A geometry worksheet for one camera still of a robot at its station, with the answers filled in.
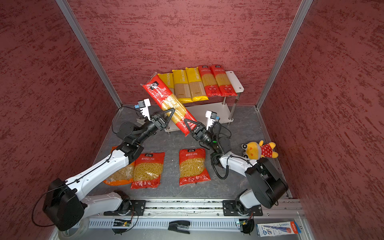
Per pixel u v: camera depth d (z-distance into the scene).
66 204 0.40
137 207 0.74
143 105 0.58
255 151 0.89
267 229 0.68
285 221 0.74
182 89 0.79
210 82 0.83
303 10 0.72
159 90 0.61
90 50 0.87
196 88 0.79
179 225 0.68
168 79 0.83
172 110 0.60
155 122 0.57
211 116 0.63
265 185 0.43
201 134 0.62
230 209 0.74
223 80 0.84
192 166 0.85
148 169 0.83
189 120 0.64
